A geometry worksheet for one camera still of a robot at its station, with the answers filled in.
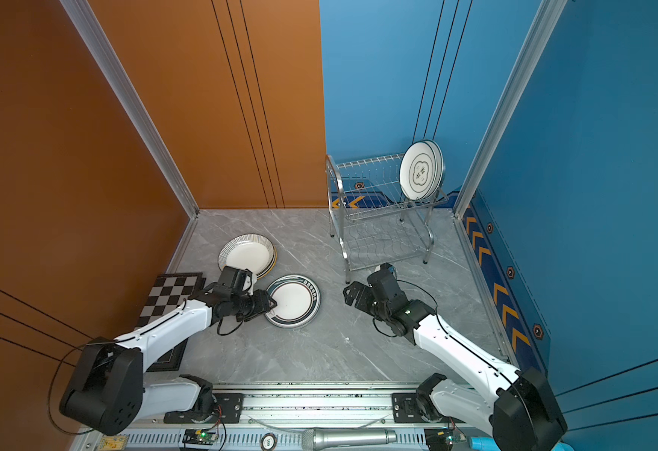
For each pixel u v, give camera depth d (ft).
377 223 3.60
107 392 1.36
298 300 3.02
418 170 2.76
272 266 3.19
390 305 2.00
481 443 2.19
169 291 3.02
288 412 2.46
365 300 2.37
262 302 2.57
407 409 2.37
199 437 2.32
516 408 1.27
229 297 2.25
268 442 2.28
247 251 3.39
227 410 2.42
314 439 2.15
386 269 2.47
